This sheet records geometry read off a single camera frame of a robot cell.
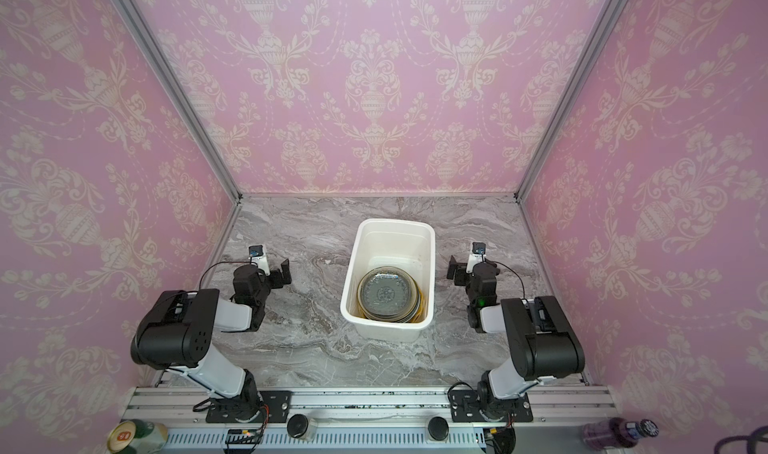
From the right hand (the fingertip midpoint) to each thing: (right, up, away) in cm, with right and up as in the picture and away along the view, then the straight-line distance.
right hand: (470, 256), depth 93 cm
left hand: (-62, -2, +2) cm, 62 cm away
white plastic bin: (-19, +4, 0) cm, 20 cm away
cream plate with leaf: (-17, -15, -7) cm, 24 cm away
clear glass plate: (-26, -11, -6) cm, 28 cm away
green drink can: (-78, -34, -31) cm, 91 cm away
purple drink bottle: (+23, -35, -30) cm, 51 cm away
